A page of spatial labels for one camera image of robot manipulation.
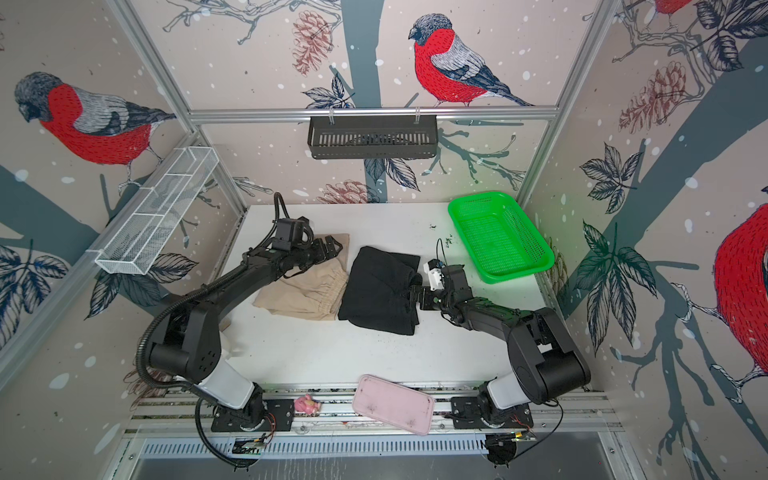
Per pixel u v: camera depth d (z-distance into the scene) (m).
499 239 1.10
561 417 0.69
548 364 0.44
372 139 1.06
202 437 0.69
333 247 0.83
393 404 0.73
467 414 0.73
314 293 0.92
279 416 0.73
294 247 0.73
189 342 0.45
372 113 0.94
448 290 0.73
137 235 0.75
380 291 0.92
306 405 0.73
